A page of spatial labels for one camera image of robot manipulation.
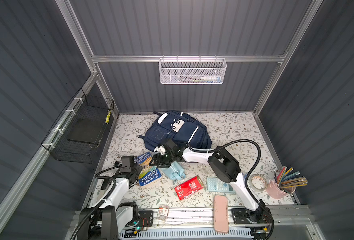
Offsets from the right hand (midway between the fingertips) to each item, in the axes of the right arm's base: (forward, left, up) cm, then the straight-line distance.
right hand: (152, 168), depth 89 cm
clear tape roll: (-7, -61, -4) cm, 61 cm away
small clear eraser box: (-23, -8, -1) cm, 25 cm away
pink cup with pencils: (-11, -70, +6) cm, 71 cm away
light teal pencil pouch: (-2, -14, 0) cm, 14 cm away
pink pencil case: (-23, -38, -4) cm, 44 cm away
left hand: (0, +8, -1) cm, 8 cm away
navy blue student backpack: (+29, -15, +4) cm, 33 cm away
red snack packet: (-11, -21, -3) cm, 24 cm away
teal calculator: (-9, -36, -1) cm, 37 cm away
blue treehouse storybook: (-4, +1, 0) cm, 4 cm away
